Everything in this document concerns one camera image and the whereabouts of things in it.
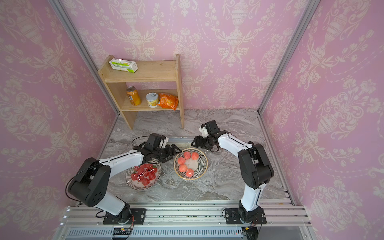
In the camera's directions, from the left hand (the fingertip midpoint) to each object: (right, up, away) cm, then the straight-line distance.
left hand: (178, 154), depth 88 cm
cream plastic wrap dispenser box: (0, +8, +8) cm, 11 cm away
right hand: (+10, +5, +4) cm, 12 cm away
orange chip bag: (-7, +32, +2) cm, 33 cm away
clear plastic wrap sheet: (-20, -12, -5) cm, 24 cm away
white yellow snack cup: (-16, +33, +3) cm, 37 cm away
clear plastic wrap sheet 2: (+9, +3, +6) cm, 11 cm away
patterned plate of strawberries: (-20, -12, -4) cm, 24 cm away
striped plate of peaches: (+7, -6, +3) cm, 10 cm away
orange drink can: (-27, +35, 0) cm, 44 cm away
